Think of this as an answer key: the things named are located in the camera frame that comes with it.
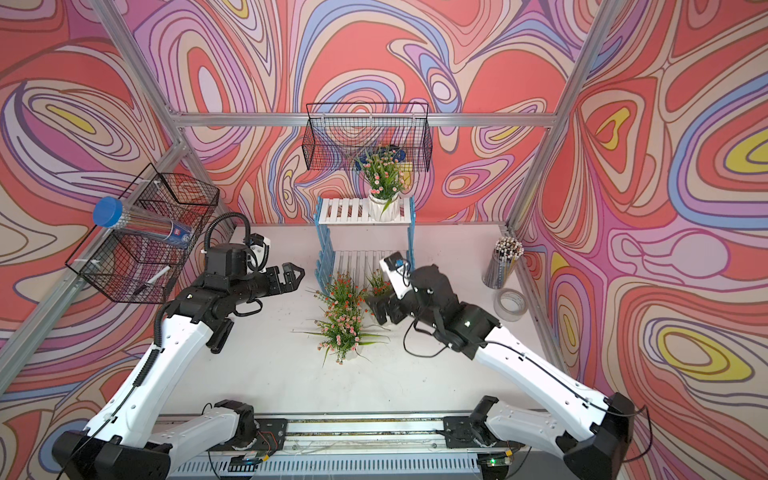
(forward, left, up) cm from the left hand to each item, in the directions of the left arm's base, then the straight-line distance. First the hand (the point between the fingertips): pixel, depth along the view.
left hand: (294, 274), depth 75 cm
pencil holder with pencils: (+13, -60, -7) cm, 62 cm away
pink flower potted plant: (-10, -12, -11) cm, 20 cm away
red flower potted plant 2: (+2, -22, -11) cm, 24 cm away
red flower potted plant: (+1, -11, -10) cm, 15 cm away
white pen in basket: (-1, +34, 0) cm, 34 cm away
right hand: (-6, -23, 0) cm, 24 cm away
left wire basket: (-1, +39, +5) cm, 40 cm away
